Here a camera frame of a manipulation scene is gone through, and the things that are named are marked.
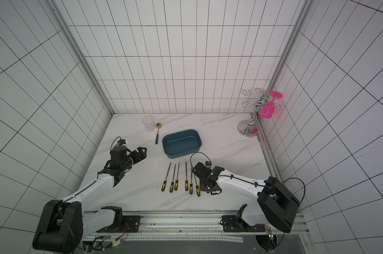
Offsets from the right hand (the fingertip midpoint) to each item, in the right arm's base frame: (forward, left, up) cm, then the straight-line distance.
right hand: (201, 187), depth 84 cm
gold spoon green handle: (+42, +33, +1) cm, 53 cm away
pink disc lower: (+34, -34, +27) cm, 55 cm away
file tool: (+1, +20, +1) cm, 21 cm away
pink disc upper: (+49, -42, +27) cm, 70 cm away
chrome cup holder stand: (+43, -32, +1) cm, 53 cm away
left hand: (+14, +36, +8) cm, 40 cm away
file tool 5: (+1, +6, 0) cm, 6 cm away
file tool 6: (-2, +2, +1) cm, 3 cm away
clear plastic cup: (+41, +39, +5) cm, 57 cm away
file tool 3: (+3, +14, 0) cm, 15 cm away
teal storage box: (+28, +14, 0) cm, 31 cm away
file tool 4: (+3, +9, -1) cm, 9 cm away
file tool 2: (+1, +16, +1) cm, 16 cm away
